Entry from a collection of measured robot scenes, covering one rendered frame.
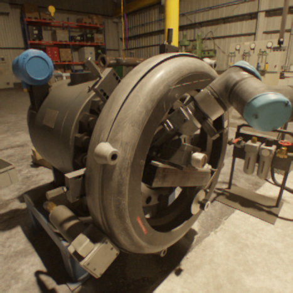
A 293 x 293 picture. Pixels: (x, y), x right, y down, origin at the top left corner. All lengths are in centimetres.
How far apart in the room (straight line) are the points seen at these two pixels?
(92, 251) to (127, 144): 31
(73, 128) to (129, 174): 38
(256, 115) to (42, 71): 95
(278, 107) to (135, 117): 31
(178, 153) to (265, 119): 23
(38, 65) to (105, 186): 76
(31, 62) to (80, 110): 40
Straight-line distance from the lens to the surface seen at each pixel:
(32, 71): 111
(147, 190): 81
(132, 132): 49
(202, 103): 58
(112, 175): 50
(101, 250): 63
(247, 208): 162
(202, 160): 59
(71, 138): 82
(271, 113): 50
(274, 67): 719
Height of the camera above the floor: 93
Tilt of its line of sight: 21 degrees down
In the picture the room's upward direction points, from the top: 1 degrees counter-clockwise
